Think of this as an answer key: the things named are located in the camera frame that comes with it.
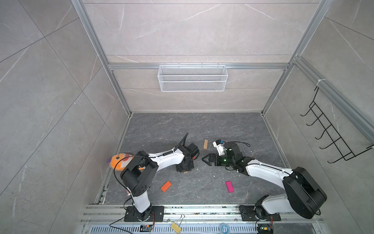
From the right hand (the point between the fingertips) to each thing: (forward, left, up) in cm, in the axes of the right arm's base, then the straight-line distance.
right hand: (208, 159), depth 85 cm
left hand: (-2, +11, -7) cm, 13 cm away
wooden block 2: (-5, +14, -6) cm, 16 cm away
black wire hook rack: (-11, -53, +26) cm, 60 cm away
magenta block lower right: (-14, -12, -8) cm, 19 cm away
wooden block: (+15, 0, -7) cm, 16 cm away
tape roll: (-33, -5, -8) cm, 34 cm away
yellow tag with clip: (-32, +18, -7) cm, 38 cm away
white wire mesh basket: (+51, +8, +22) cm, 56 cm away
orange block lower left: (-13, +25, -7) cm, 29 cm away
